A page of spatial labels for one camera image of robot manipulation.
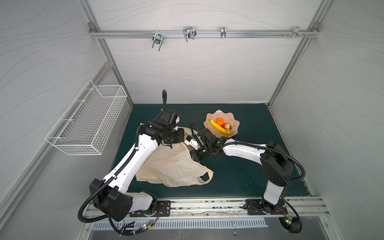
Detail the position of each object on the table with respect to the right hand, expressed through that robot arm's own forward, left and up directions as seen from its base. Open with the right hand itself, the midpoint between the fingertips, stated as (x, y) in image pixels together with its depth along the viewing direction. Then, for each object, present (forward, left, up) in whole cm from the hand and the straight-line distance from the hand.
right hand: (187, 158), depth 80 cm
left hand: (+7, +1, +12) cm, 14 cm away
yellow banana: (+26, -22, -8) cm, 35 cm away
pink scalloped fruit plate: (+36, -26, -7) cm, 45 cm away
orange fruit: (+33, -20, -8) cm, 39 cm away
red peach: (+27, -24, -6) cm, 37 cm away
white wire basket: (+5, +47, +22) cm, 52 cm away
